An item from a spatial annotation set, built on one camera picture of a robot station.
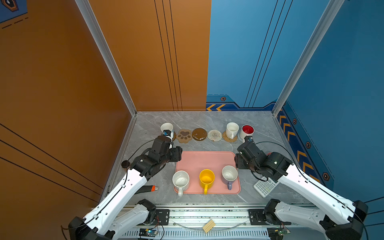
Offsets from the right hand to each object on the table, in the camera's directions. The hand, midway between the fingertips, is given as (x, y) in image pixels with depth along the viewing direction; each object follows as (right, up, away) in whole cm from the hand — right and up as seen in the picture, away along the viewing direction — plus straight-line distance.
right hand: (238, 159), depth 74 cm
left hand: (-30, +5, +2) cm, 31 cm away
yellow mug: (-15, -13, +11) cm, 23 cm away
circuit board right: (+18, -34, -3) cm, 39 cm away
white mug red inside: (+13, +14, +26) cm, 32 cm away
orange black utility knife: (-48, -18, +8) cm, 52 cm away
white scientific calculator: (+17, -17, +7) cm, 25 cm away
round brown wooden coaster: (-37, +9, +31) cm, 49 cm away
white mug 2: (-30, -14, +9) cm, 34 cm away
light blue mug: (-40, +16, +26) cm, 50 cm away
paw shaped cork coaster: (-29, +9, +32) cm, 44 cm away
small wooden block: (-15, -31, -4) cm, 34 cm away
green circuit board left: (-44, -34, -3) cm, 56 cm away
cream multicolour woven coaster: (-8, +10, +31) cm, 34 cm away
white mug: (+3, +15, +27) cm, 31 cm away
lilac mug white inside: (-2, -11, +12) cm, 16 cm away
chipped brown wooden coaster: (-19, +11, +32) cm, 38 cm away
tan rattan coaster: (-1, +9, +29) cm, 30 cm away
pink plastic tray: (-10, -7, +7) cm, 14 cm away
